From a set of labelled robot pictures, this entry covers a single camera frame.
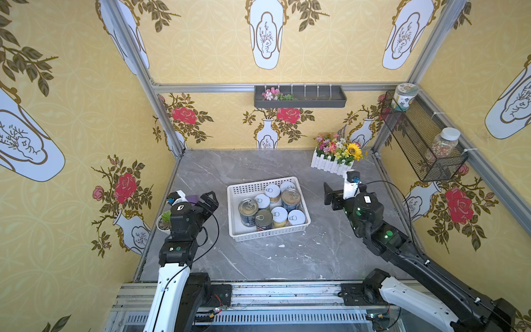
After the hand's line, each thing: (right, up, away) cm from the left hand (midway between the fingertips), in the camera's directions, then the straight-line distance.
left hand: (199, 199), depth 77 cm
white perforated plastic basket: (+11, 0, +23) cm, 25 cm away
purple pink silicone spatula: (+1, +2, -10) cm, 10 cm away
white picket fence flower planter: (+58, +19, +22) cm, 64 cm away
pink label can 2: (+38, -9, +10) cm, 40 cm away
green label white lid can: (+24, -3, +16) cm, 29 cm away
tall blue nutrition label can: (+18, -5, +8) cm, 20 cm away
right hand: (+52, +7, -3) cm, 52 cm away
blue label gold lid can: (+36, -2, +13) cm, 38 cm away
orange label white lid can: (+28, +1, +20) cm, 34 cm away
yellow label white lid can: (+31, -8, +11) cm, 33 cm away
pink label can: (+35, +4, +21) cm, 41 cm away
